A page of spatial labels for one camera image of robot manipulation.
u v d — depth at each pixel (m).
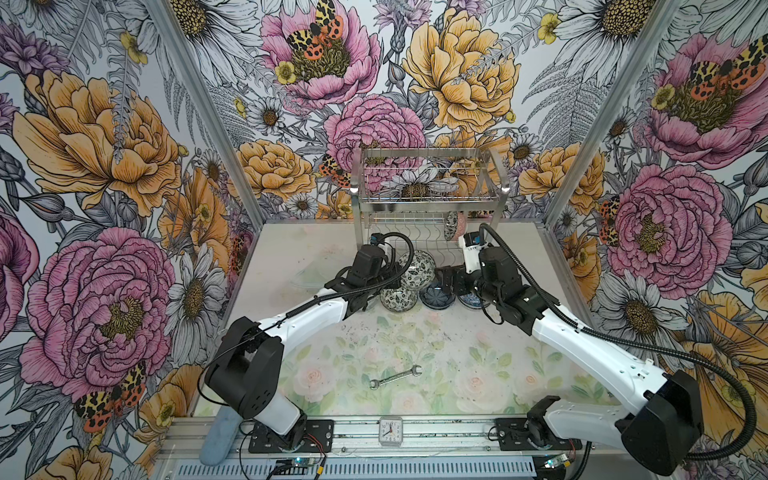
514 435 0.74
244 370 0.44
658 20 0.73
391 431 0.74
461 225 1.08
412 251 0.67
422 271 0.89
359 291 0.62
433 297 0.97
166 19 0.72
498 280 0.59
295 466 0.72
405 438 0.76
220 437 0.71
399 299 0.99
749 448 0.57
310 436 0.73
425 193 1.15
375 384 0.83
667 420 0.39
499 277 0.59
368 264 0.66
